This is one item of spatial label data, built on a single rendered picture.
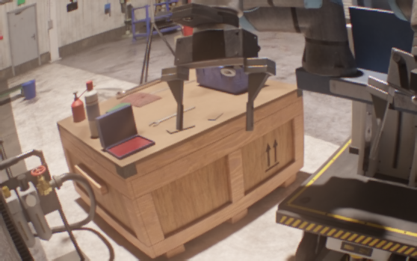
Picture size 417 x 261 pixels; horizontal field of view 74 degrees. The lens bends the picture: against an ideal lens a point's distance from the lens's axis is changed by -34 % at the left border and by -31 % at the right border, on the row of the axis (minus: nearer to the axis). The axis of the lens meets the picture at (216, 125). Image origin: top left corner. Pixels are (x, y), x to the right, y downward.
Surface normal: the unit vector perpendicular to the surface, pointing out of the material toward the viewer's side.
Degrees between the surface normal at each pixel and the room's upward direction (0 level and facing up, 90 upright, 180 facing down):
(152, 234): 90
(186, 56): 66
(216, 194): 90
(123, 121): 83
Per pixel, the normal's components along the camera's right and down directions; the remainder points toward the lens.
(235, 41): -0.58, -0.06
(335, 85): -0.68, 0.32
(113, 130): 0.68, 0.07
